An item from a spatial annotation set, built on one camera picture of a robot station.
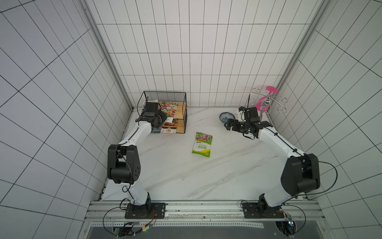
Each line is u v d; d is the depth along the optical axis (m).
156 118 0.79
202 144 0.97
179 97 1.07
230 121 0.80
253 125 0.64
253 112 0.68
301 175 0.44
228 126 0.80
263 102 0.88
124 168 0.48
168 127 1.05
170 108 0.97
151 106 0.72
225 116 1.10
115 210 0.67
